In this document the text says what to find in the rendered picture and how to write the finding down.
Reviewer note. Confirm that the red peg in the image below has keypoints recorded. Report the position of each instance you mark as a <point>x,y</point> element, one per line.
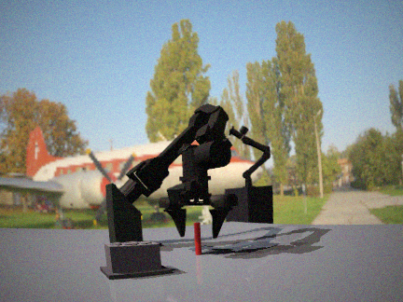
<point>197,238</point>

